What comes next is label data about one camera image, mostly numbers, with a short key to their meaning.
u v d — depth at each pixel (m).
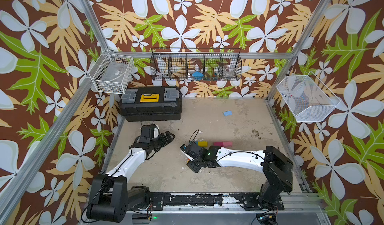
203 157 0.61
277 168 0.45
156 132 0.75
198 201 0.75
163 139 0.77
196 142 0.96
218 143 0.96
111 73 0.86
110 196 0.41
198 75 0.94
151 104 0.96
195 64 0.97
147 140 0.68
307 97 0.84
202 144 0.96
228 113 1.12
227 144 0.95
